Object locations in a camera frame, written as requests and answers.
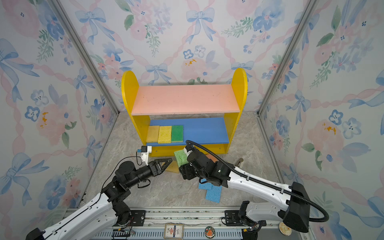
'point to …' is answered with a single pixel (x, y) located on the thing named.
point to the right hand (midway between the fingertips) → (183, 166)
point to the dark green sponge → (177, 133)
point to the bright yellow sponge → (165, 134)
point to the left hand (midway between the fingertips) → (170, 161)
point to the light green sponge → (181, 157)
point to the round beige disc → (285, 230)
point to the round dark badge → (210, 232)
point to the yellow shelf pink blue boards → (208, 113)
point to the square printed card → (173, 231)
